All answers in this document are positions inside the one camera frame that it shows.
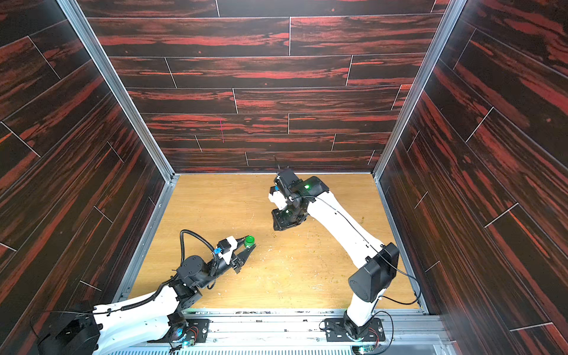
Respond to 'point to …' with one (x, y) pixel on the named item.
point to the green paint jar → (249, 241)
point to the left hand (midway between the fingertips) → (251, 242)
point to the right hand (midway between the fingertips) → (284, 223)
